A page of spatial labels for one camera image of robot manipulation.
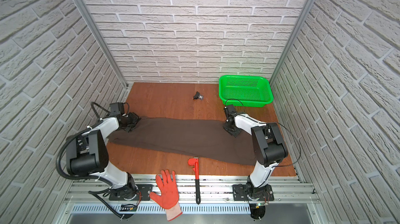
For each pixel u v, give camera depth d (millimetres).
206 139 897
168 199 713
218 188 777
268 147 486
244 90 1173
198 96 1111
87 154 473
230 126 792
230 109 806
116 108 739
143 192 728
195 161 819
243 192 744
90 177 488
